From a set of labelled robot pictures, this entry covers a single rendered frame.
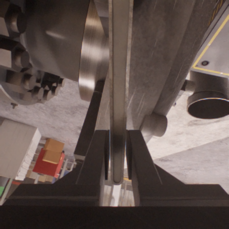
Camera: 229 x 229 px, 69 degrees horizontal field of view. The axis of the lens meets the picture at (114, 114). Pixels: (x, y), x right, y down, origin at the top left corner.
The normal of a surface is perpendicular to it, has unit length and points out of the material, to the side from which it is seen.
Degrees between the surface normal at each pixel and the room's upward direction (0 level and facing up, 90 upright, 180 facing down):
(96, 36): 40
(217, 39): 0
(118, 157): 49
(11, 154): 90
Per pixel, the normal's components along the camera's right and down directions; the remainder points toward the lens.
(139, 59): -0.05, 0.45
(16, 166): 0.26, -0.38
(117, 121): -0.01, 0.25
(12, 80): 0.05, 0.04
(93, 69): -0.13, 0.67
